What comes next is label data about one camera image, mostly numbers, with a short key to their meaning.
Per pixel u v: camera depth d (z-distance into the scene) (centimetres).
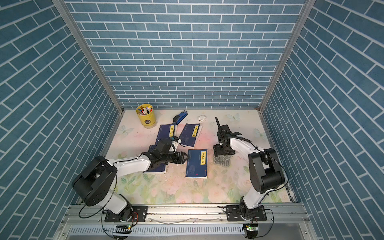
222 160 91
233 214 73
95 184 44
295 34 79
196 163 91
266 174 47
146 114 100
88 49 86
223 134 75
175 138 83
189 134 104
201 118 114
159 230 77
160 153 70
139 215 73
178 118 111
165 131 106
